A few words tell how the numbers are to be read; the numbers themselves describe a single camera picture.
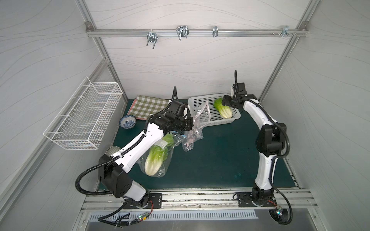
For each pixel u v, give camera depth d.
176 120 0.63
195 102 1.11
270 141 0.55
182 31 0.77
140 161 0.82
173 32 0.74
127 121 1.04
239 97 0.70
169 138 0.88
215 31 0.78
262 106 1.24
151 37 0.78
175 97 0.69
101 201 0.75
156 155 0.80
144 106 1.15
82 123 0.68
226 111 1.04
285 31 0.77
